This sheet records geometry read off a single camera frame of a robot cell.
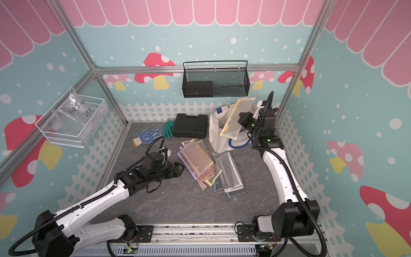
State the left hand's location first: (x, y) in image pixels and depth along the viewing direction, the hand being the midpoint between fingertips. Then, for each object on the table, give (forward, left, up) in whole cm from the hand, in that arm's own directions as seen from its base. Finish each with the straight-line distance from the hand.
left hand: (178, 170), depth 79 cm
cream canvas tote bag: (+23, -21, -8) cm, 32 cm away
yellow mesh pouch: (+18, -26, +13) cm, 34 cm away
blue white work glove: (+34, +30, -15) cm, 48 cm away
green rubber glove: (+39, +15, -13) cm, 44 cm away
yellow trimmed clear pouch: (+7, -19, -12) cm, 24 cm away
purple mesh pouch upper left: (+13, -6, -12) cm, 18 cm away
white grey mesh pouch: (+1, -26, -11) cm, 29 cm away
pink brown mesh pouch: (+4, -14, -11) cm, 18 cm away
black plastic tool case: (+45, 0, -16) cm, 47 cm away
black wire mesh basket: (+47, -18, +20) cm, 54 cm away
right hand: (+21, -29, +20) cm, 41 cm away
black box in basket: (+47, -7, +15) cm, 50 cm away
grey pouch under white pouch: (-6, -29, -14) cm, 33 cm away
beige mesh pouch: (+26, -8, -12) cm, 30 cm away
